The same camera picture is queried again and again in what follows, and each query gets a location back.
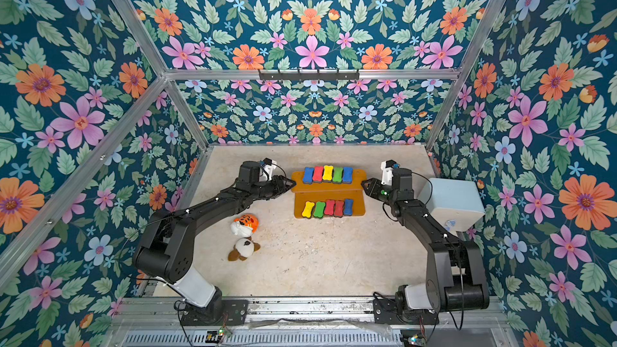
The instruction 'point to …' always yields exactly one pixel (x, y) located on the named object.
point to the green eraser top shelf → (337, 175)
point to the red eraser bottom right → (338, 208)
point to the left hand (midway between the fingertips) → (295, 182)
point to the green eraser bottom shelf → (319, 209)
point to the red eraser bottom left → (329, 206)
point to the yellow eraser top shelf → (328, 173)
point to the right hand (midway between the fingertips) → (365, 181)
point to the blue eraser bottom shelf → (348, 206)
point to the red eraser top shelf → (318, 174)
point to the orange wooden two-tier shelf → (315, 193)
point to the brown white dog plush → (243, 248)
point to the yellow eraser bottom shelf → (308, 209)
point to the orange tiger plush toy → (244, 226)
